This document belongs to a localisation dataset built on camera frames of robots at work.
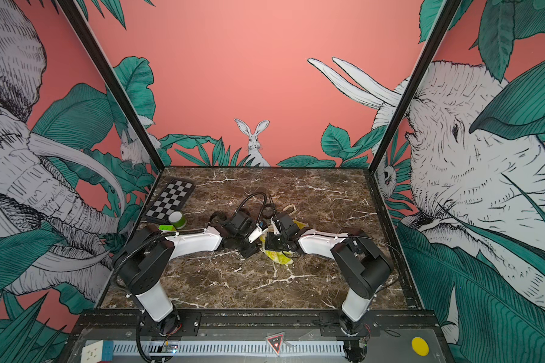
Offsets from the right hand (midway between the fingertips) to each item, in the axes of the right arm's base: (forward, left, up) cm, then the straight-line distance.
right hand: (263, 241), depth 90 cm
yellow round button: (-34, -53, -6) cm, 63 cm away
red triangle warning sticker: (-34, -6, -2) cm, 34 cm away
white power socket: (-37, +46, +3) cm, 59 cm away
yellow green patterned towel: (-5, -7, -2) cm, 9 cm away
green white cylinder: (+9, +37, +2) cm, 38 cm away
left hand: (0, +2, -2) cm, 3 cm away
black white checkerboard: (+20, +45, 0) cm, 49 cm away
